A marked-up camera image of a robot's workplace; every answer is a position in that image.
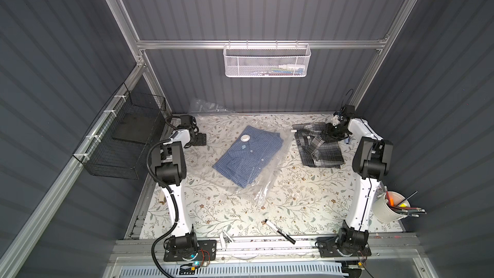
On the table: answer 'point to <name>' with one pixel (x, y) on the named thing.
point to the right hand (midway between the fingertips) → (329, 133)
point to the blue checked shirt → (250, 154)
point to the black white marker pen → (280, 232)
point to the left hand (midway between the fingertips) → (197, 140)
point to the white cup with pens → (393, 206)
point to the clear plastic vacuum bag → (223, 127)
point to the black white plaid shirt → (317, 148)
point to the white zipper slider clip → (226, 238)
